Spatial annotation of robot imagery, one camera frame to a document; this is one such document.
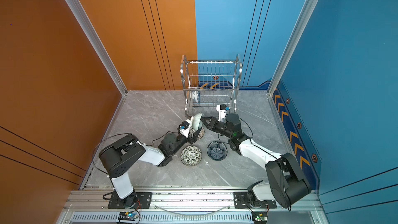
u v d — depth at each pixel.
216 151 0.89
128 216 0.70
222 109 0.76
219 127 0.72
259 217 0.70
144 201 0.73
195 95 1.02
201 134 0.84
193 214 0.71
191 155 0.87
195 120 0.81
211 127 0.72
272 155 0.48
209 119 0.75
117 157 0.49
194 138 0.78
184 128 0.72
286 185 0.42
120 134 0.54
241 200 0.72
